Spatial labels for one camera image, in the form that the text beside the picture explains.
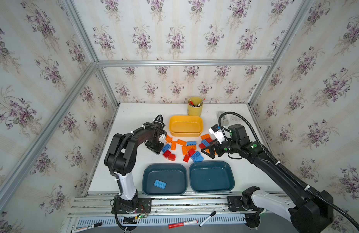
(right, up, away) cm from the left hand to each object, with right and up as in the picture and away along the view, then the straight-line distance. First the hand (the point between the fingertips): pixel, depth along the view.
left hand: (155, 149), depth 93 cm
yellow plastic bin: (+20, +15, +12) cm, 28 cm away
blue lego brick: (+5, -17, -13) cm, 21 cm away
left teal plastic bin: (+13, -13, -8) cm, 20 cm away
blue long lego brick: (+33, +4, +2) cm, 34 cm away
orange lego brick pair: (+19, 0, +1) cm, 19 cm away
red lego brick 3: (+23, -1, -2) cm, 23 cm away
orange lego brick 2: (+16, +4, +5) cm, 18 cm away
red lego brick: (+7, -2, -2) cm, 8 cm away
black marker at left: (-27, -31, -26) cm, 49 cm away
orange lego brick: (+12, +2, +3) cm, 12 cm away
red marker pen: (+13, -30, -26) cm, 42 cm away
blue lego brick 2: (+7, +1, 0) cm, 7 cm away
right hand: (+30, +5, -18) cm, 35 cm away
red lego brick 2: (+11, -4, -3) cm, 12 cm away
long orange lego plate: (+8, +6, +5) cm, 11 cm away
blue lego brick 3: (+24, +3, +3) cm, 24 cm away
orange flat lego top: (+34, +7, +6) cm, 35 cm away
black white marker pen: (+29, -30, -23) cm, 47 cm away
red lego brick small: (+20, -5, -3) cm, 21 cm away
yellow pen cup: (+27, +30, +12) cm, 42 cm away
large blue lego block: (+27, -4, -3) cm, 28 cm away
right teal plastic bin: (+34, -13, -11) cm, 38 cm away
